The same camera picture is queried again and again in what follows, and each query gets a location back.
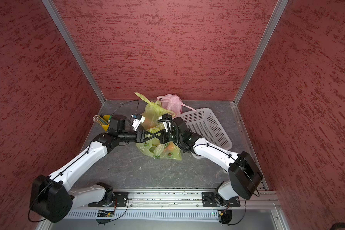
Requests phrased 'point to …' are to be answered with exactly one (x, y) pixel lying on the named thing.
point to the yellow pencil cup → (106, 120)
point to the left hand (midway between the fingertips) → (152, 139)
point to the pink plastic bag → (173, 103)
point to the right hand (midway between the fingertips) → (154, 137)
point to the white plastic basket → (202, 121)
